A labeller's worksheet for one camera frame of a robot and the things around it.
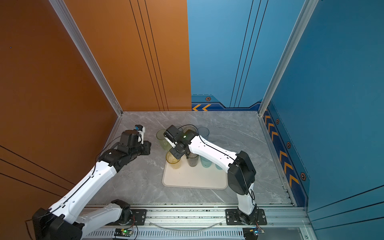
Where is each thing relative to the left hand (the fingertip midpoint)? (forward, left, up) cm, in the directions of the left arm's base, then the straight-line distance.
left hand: (149, 142), depth 80 cm
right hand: (-2, -14, -5) cm, 16 cm away
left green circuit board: (-38, +9, -21) cm, 44 cm away
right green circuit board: (-38, -52, -19) cm, 67 cm away
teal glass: (-6, -30, -12) cm, 33 cm away
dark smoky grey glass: (-2, -23, -15) cm, 28 cm away
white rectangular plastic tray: (-11, -26, -21) cm, 35 cm away
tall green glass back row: (+8, -3, -7) cm, 11 cm away
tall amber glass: (-10, -13, +1) cm, 17 cm away
